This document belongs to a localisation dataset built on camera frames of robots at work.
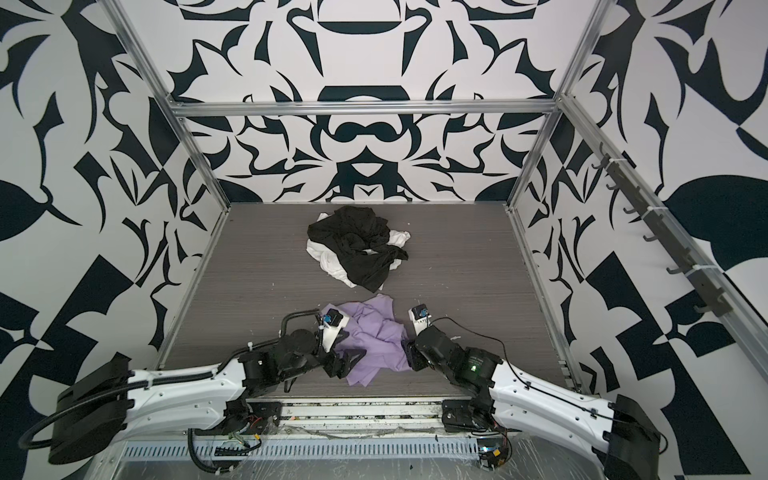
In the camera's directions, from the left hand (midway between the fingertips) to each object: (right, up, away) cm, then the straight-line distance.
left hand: (359, 338), depth 76 cm
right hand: (+13, -2, +4) cm, 13 cm away
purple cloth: (+3, 0, +7) cm, 7 cm away
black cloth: (-2, +25, +23) cm, 34 cm away
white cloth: (-11, +17, +22) cm, 30 cm away
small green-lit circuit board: (+32, -25, -5) cm, 41 cm away
